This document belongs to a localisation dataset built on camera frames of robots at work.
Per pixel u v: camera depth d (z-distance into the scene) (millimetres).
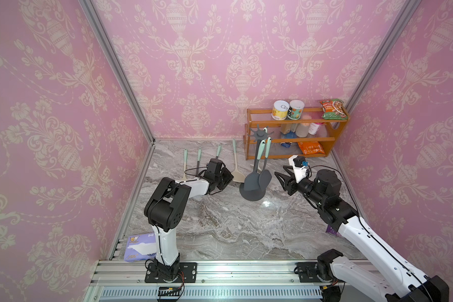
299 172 628
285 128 999
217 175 812
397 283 406
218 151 1156
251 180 845
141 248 760
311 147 1124
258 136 675
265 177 818
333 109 895
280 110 873
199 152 1131
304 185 633
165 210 507
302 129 996
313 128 980
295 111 874
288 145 1128
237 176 998
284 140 1113
